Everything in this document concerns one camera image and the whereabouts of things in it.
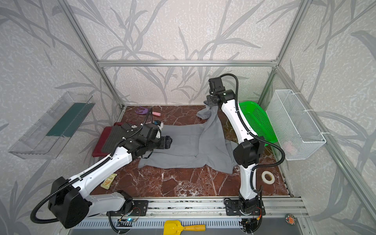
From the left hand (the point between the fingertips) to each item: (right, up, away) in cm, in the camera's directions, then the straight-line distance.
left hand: (168, 136), depth 82 cm
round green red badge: (+61, -39, -12) cm, 74 cm away
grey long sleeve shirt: (+22, -7, +14) cm, 27 cm away
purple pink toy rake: (-30, +16, +37) cm, 50 cm away
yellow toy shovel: (+6, -41, -15) cm, 44 cm away
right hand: (+27, +25, +5) cm, 37 cm away
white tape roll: (+55, -25, +1) cm, 60 cm away
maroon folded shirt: (-50, -1, +19) cm, 54 cm away
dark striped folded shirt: (-38, -1, +12) cm, 40 cm away
